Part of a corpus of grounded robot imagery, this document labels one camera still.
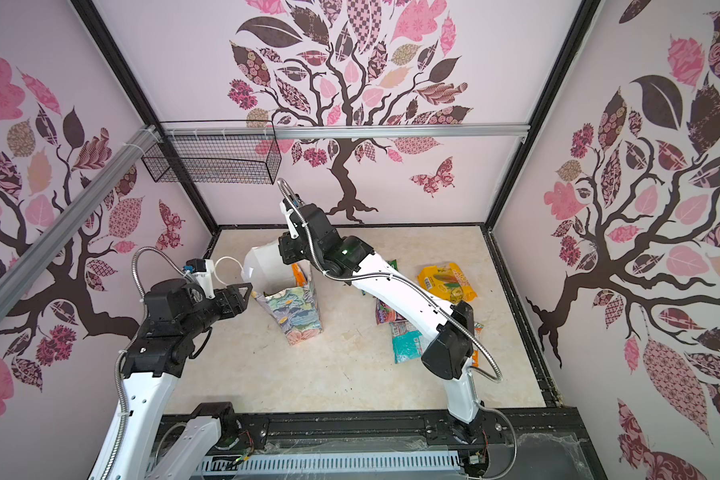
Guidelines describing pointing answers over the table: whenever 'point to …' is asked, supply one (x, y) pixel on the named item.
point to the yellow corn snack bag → (448, 282)
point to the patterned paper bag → (292, 307)
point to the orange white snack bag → (299, 275)
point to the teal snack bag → (407, 341)
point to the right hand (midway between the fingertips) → (281, 234)
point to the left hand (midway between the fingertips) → (243, 292)
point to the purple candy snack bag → (386, 314)
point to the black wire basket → (214, 151)
